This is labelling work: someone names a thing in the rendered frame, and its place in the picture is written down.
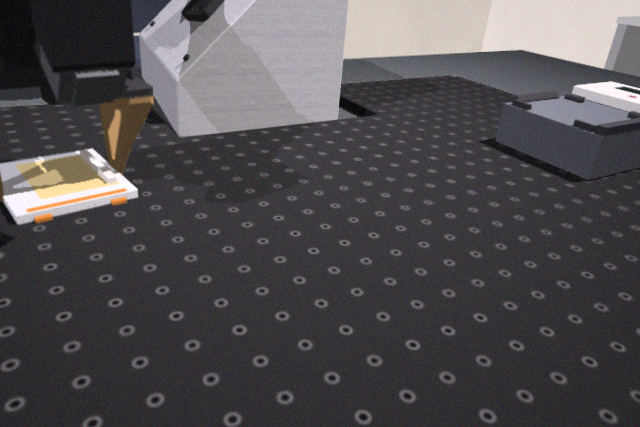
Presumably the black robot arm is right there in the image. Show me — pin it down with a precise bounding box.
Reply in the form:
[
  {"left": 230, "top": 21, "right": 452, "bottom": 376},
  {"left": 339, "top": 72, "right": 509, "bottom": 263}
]
[{"left": 0, "top": 0, "right": 225, "bottom": 106}]

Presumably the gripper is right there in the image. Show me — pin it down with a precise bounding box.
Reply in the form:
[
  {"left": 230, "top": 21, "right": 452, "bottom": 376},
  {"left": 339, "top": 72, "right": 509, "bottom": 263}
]
[{"left": 0, "top": 67, "right": 154, "bottom": 175}]

